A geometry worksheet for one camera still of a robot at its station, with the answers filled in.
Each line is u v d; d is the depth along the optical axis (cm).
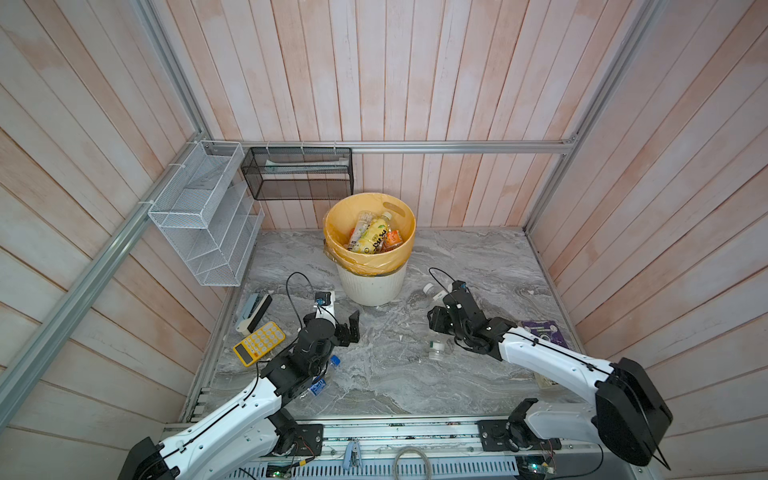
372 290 99
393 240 92
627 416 41
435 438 75
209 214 73
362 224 91
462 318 64
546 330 90
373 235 84
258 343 88
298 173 105
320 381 77
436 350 80
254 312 93
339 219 87
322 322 60
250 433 59
